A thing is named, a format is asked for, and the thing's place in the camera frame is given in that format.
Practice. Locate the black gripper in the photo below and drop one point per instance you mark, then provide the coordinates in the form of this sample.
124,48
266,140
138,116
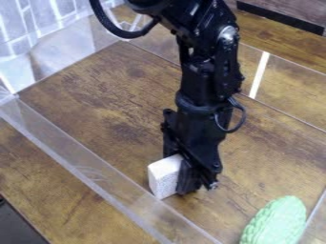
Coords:
194,130

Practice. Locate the white sponge block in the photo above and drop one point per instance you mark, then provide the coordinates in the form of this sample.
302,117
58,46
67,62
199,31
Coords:
163,176

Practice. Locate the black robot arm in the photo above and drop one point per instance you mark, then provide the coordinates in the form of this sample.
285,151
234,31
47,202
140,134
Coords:
203,24

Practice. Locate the green knitted object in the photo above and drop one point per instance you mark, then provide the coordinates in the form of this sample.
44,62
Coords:
278,223

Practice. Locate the clear acrylic enclosure wall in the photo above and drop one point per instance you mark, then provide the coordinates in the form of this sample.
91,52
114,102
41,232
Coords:
80,113

